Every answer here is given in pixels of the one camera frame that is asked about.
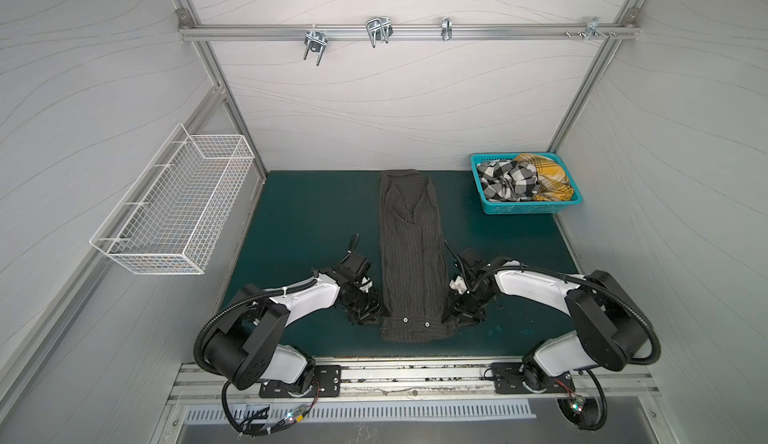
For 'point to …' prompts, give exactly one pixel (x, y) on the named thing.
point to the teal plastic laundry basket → (503, 207)
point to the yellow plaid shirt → (553, 180)
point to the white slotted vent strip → (274, 413)
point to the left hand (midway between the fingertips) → (390, 313)
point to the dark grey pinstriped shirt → (414, 272)
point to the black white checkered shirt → (508, 180)
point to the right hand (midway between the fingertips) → (451, 315)
